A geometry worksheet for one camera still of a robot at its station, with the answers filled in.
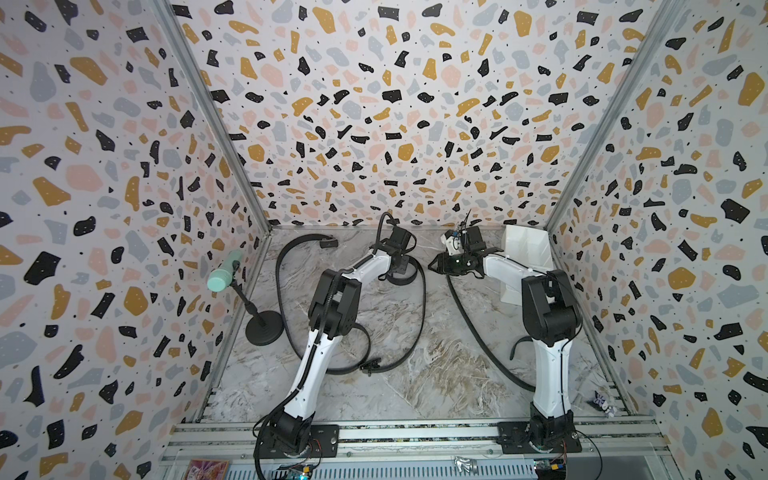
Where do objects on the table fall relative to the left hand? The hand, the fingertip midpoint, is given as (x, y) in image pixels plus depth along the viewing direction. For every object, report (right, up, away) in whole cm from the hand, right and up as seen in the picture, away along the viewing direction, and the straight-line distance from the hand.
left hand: (405, 262), depth 109 cm
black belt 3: (+22, -25, -19) cm, 39 cm away
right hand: (+11, -1, -8) cm, 14 cm away
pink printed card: (-46, -47, -40) cm, 77 cm away
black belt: (-9, -30, -23) cm, 39 cm away
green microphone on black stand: (-44, -20, -17) cm, 51 cm away
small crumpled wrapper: (+53, -38, -31) cm, 72 cm away
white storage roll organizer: (+43, +3, -3) cm, 43 cm away
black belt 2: (-31, +7, +5) cm, 32 cm away
